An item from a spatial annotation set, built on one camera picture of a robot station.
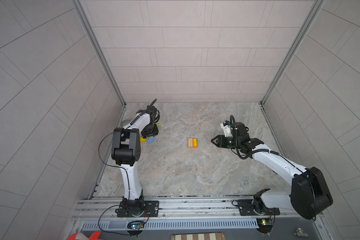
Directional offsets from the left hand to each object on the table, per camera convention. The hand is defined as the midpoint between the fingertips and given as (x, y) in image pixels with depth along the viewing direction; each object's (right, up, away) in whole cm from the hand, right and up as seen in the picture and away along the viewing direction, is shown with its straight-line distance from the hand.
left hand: (155, 132), depth 97 cm
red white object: (-23, -38, -37) cm, 58 cm away
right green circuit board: (+57, -39, -29) cm, 75 cm away
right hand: (+36, -3, -14) cm, 39 cm away
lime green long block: (+2, +4, +5) cm, 6 cm away
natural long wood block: (+23, -6, -5) cm, 24 cm away
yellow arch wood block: (-7, -5, -4) cm, 9 cm away
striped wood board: (+33, -40, -35) cm, 63 cm away
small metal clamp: (+70, -40, -33) cm, 87 cm away
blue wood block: (-2, -4, -3) cm, 6 cm away
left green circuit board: (-1, -37, -33) cm, 49 cm away
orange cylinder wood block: (+26, -6, -4) cm, 27 cm away
